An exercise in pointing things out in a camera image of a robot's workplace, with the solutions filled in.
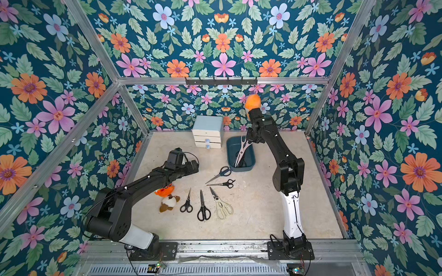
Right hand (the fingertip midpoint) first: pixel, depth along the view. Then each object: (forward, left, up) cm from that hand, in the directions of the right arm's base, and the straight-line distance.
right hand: (253, 137), depth 95 cm
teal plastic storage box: (-4, +2, -16) cm, 17 cm away
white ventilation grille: (-61, +29, -17) cm, 69 cm away
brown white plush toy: (-33, +43, -14) cm, 57 cm away
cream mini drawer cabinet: (+6, +27, -2) cm, 28 cm away
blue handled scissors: (-13, +16, -15) cm, 26 cm away
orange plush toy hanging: (+16, 0, +13) cm, 20 cm away
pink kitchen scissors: (-4, +5, -1) cm, 7 cm away
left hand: (-15, +32, -7) cm, 36 cm away
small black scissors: (-20, +13, -17) cm, 30 cm away
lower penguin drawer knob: (+4, +28, -13) cm, 31 cm away
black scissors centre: (-37, +25, -16) cm, 48 cm away
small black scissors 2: (-34, +34, -16) cm, 51 cm away
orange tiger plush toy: (-29, +45, -11) cm, 54 cm away
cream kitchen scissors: (-34, +16, -17) cm, 41 cm away
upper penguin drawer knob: (+3, +28, -8) cm, 29 cm away
